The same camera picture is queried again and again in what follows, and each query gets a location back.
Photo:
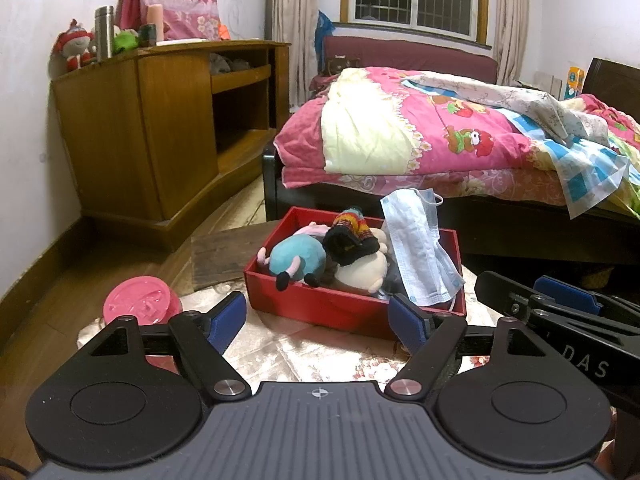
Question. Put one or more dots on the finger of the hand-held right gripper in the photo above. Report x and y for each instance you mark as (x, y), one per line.
(565, 287)
(505, 295)

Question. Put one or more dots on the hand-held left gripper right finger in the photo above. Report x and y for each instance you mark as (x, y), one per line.
(405, 322)

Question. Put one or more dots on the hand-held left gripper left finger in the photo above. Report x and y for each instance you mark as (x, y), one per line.
(227, 320)

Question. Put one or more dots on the beige plush toy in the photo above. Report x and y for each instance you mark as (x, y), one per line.
(360, 272)

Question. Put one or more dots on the light blue face mask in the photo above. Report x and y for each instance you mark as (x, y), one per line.
(415, 250)

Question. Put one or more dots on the red cardboard box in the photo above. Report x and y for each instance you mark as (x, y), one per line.
(320, 310)

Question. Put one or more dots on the pink and teal pig plush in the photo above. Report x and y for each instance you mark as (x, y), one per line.
(295, 255)

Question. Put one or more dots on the black knit hat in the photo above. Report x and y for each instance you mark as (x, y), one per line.
(350, 240)

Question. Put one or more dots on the dark wooden board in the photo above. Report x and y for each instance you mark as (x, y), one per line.
(220, 255)

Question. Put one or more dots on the pink lidded jar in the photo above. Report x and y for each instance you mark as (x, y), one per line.
(140, 302)

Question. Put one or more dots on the blue checked cloth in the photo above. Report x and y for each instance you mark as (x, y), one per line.
(585, 165)

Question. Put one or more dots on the white floral sheet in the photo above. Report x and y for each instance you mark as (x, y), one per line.
(510, 97)

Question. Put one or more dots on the pink floral quilt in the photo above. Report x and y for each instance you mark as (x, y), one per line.
(390, 125)

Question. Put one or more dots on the yellow and blue box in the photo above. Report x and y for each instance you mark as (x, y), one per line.
(575, 82)

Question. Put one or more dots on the dark wooden headboard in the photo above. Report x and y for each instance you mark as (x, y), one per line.
(615, 85)

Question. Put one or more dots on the wooden cabinet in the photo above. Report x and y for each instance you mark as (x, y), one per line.
(125, 135)

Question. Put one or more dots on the grey cloth on shelf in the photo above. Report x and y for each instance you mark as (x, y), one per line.
(227, 63)

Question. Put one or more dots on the maroon sofa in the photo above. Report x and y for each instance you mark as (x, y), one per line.
(410, 55)

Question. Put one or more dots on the beige curtain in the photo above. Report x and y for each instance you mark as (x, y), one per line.
(510, 20)
(292, 20)

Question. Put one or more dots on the orange small object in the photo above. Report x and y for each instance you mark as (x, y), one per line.
(224, 32)

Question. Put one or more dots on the blue bag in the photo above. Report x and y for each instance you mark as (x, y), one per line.
(322, 40)

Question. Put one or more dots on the dark small jar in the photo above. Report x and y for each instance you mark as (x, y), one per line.
(148, 35)

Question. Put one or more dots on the green plush toy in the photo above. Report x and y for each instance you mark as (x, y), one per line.
(125, 41)

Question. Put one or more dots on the pink candle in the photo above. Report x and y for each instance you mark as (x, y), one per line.
(156, 22)

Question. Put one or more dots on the steel thermos flask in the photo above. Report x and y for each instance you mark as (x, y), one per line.
(105, 35)

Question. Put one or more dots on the red and white snowman plush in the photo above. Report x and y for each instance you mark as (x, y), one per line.
(75, 47)

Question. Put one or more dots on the pink cloth covered box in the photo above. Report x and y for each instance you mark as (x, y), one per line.
(180, 5)

